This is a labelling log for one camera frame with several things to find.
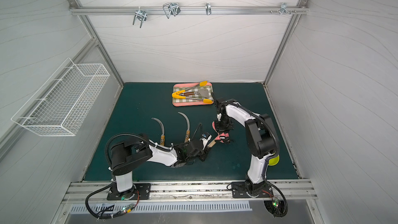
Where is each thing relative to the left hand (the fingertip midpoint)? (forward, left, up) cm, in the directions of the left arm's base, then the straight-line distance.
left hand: (210, 148), depth 87 cm
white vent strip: (-30, +61, -1) cm, 68 cm away
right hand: (+9, -7, +2) cm, 12 cm away
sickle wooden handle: (+2, -1, +1) cm, 3 cm away
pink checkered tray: (+33, +23, +1) cm, 40 cm away
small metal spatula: (+43, +5, +1) cm, 43 cm away
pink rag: (+4, -4, +4) cm, 7 cm away
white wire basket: (+5, +68, +32) cm, 75 cm away
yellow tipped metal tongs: (+51, +6, +1) cm, 51 cm away
